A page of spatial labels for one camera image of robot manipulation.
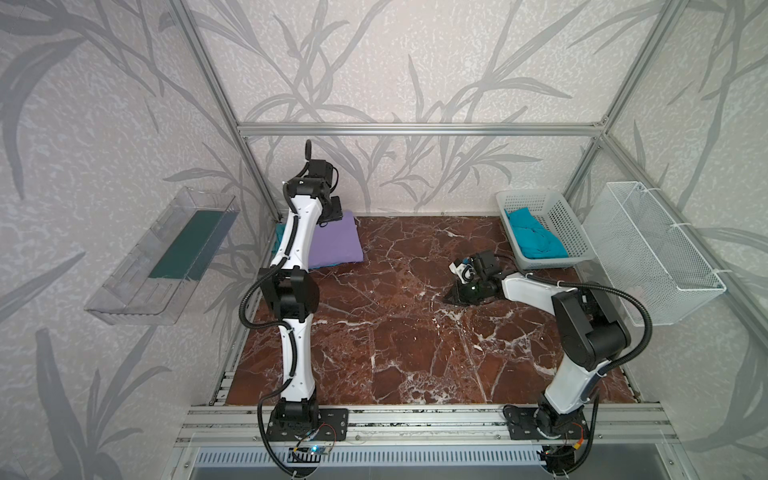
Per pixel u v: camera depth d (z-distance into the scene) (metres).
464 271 0.87
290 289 0.57
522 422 0.74
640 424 0.75
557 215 1.15
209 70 0.79
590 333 0.49
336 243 1.07
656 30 0.74
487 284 0.73
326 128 1.81
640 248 0.66
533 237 1.06
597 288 0.51
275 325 0.60
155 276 0.64
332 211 0.84
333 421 0.74
